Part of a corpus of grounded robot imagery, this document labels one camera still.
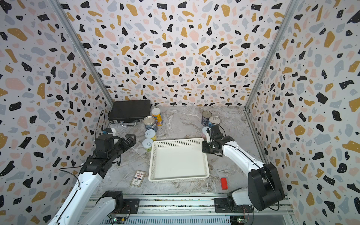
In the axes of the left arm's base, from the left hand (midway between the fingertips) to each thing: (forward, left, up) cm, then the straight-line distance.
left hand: (130, 138), depth 78 cm
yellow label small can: (+13, -6, -15) cm, 21 cm away
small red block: (-20, -53, -19) cm, 59 cm away
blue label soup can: (+21, -51, -11) cm, 56 cm away
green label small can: (+5, -5, -15) cm, 16 cm away
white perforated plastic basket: (-4, -25, -19) cm, 32 cm away
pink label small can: (+14, -43, -17) cm, 49 cm away
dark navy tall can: (+25, -45, -11) cm, 52 cm away
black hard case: (+38, +18, -20) cm, 46 cm away
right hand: (0, -41, -12) cm, 43 cm away
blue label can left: (+19, -5, -10) cm, 22 cm away
